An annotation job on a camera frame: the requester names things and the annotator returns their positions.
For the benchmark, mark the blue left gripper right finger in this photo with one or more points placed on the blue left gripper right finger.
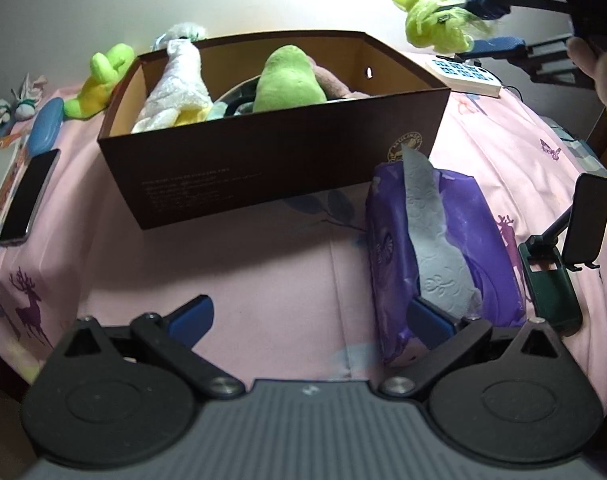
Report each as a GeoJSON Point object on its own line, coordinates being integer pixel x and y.
{"type": "Point", "coordinates": [429, 324]}

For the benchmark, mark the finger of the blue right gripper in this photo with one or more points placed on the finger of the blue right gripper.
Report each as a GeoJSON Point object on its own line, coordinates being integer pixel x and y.
{"type": "Point", "coordinates": [493, 46]}
{"type": "Point", "coordinates": [487, 10]}

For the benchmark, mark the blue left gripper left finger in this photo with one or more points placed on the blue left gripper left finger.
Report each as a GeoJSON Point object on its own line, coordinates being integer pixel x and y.
{"type": "Point", "coordinates": [191, 322]}

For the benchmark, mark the lime green mesh sponge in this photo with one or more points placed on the lime green mesh sponge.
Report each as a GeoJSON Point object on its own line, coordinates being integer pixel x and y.
{"type": "Point", "coordinates": [447, 31]}

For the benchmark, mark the green pear plush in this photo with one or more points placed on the green pear plush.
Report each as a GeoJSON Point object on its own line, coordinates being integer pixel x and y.
{"type": "Point", "coordinates": [287, 81]}

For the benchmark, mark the teal blue plush toy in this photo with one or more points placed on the teal blue plush toy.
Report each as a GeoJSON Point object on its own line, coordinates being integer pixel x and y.
{"type": "Point", "coordinates": [237, 101]}

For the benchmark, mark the white blue power strip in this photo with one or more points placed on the white blue power strip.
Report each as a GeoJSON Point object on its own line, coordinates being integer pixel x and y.
{"type": "Point", "coordinates": [460, 77]}

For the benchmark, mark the purple tissue pack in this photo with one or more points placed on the purple tissue pack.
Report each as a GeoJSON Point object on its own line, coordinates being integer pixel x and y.
{"type": "Point", "coordinates": [431, 234]}

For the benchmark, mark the pink printed bedsheet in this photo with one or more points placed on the pink printed bedsheet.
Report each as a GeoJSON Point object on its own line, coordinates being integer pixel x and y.
{"type": "Point", "coordinates": [290, 280]}

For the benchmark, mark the striped blanket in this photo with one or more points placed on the striped blanket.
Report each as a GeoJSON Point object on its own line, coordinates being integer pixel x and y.
{"type": "Point", "coordinates": [579, 148]}

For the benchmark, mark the pink plush toy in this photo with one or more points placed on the pink plush toy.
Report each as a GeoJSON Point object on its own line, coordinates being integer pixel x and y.
{"type": "Point", "coordinates": [333, 87]}

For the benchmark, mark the brown cardboard box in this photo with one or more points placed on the brown cardboard box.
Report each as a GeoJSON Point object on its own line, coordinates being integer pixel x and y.
{"type": "Point", "coordinates": [182, 173]}

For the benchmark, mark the black smartphone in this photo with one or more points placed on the black smartphone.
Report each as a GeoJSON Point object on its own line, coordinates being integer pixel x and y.
{"type": "Point", "coordinates": [27, 198]}

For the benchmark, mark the white plush in box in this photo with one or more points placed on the white plush in box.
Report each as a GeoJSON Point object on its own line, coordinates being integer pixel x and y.
{"type": "Point", "coordinates": [180, 97]}

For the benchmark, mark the blue glasses case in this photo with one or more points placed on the blue glasses case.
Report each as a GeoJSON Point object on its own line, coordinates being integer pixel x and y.
{"type": "Point", "coordinates": [46, 127]}

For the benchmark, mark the green yellow plush toy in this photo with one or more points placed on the green yellow plush toy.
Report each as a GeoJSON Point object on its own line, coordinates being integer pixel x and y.
{"type": "Point", "coordinates": [106, 71]}

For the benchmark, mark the white gloves bundle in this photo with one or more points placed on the white gloves bundle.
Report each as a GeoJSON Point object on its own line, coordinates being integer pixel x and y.
{"type": "Point", "coordinates": [25, 101]}

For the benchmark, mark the grey fluffy plush ball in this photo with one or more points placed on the grey fluffy plush ball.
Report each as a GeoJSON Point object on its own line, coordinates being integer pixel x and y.
{"type": "Point", "coordinates": [185, 30]}

